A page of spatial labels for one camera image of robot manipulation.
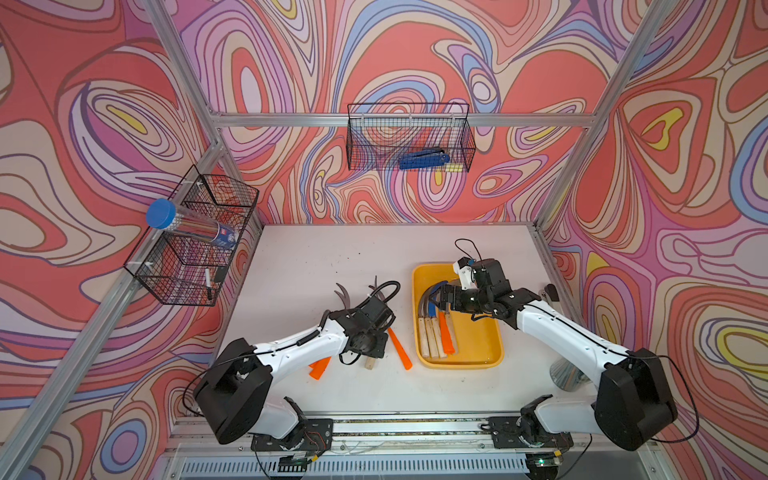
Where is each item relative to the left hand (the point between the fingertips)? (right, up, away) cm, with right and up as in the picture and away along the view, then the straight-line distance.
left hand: (383, 349), depth 84 cm
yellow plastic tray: (+30, 0, +6) cm, 30 cm away
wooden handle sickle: (+12, +6, +7) cm, 15 cm away
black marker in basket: (-43, +20, -12) cm, 49 cm away
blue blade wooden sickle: (+16, +8, +9) cm, 20 cm away
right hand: (+17, +12, 0) cm, 21 cm away
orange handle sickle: (+5, -1, +2) cm, 6 cm away
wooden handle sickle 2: (+21, +4, +6) cm, 22 cm away
